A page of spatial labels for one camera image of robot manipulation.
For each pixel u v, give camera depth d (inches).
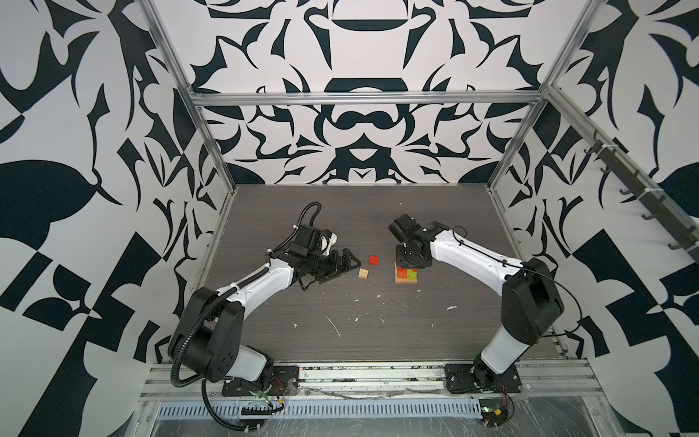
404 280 36.0
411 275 36.1
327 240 28.7
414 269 35.2
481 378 26.2
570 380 30.2
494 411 28.1
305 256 27.0
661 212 21.7
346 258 30.0
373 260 38.4
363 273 37.0
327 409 25.5
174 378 15.0
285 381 29.2
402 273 36.3
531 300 18.1
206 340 16.8
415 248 24.6
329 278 33.1
